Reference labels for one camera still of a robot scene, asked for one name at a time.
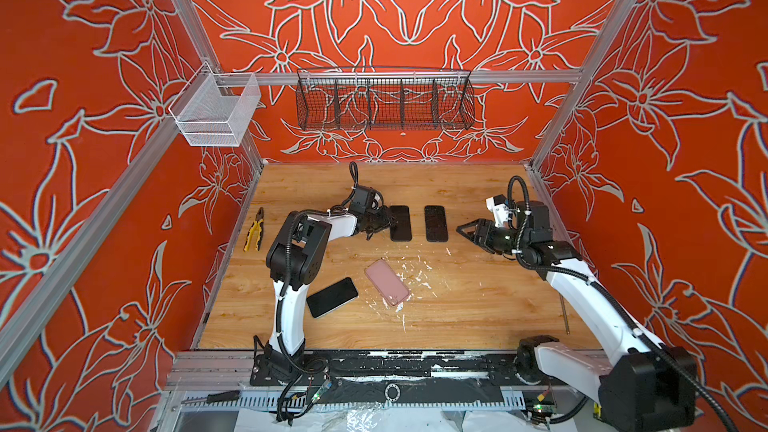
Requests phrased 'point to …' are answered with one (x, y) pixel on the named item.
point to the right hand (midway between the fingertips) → (459, 230)
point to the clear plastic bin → (215, 109)
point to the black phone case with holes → (402, 231)
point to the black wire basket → (329, 99)
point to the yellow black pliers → (259, 223)
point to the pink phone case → (389, 284)
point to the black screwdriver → (216, 397)
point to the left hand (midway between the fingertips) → (395, 216)
